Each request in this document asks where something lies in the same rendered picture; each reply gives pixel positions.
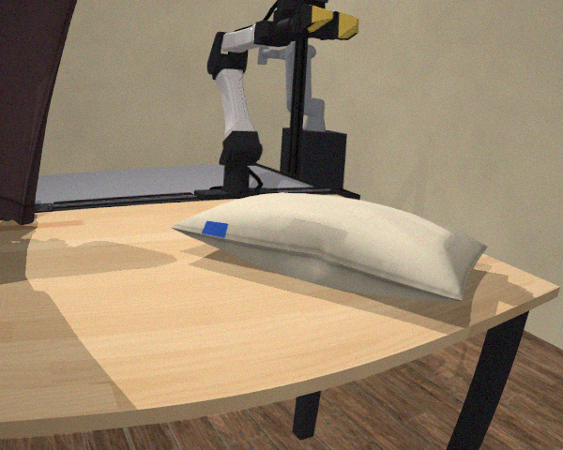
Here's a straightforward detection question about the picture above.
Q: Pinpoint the maroon pillowcase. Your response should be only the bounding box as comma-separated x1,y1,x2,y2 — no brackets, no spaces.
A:
0,0,77,225

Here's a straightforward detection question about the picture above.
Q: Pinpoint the cream pillow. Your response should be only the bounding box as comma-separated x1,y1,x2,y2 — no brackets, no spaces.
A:
171,193,487,302

